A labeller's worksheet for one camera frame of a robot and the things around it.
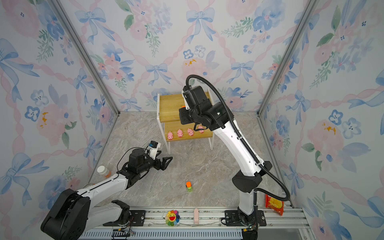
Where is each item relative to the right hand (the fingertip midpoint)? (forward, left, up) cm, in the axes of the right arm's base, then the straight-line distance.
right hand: (183, 112), depth 67 cm
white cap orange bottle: (-15, +45, -31) cm, 56 cm away
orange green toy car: (-21, -2, -36) cm, 42 cm away
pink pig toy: (+2, +9, -20) cm, 22 cm away
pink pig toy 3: (+4, -3, -20) cm, 21 cm away
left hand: (-6, +11, -27) cm, 30 cm away
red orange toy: (-30, -48, -37) cm, 67 cm away
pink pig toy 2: (+4, +4, -20) cm, 21 cm away
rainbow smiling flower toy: (-36, +5, -37) cm, 52 cm away
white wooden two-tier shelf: (+4, +8, -6) cm, 11 cm away
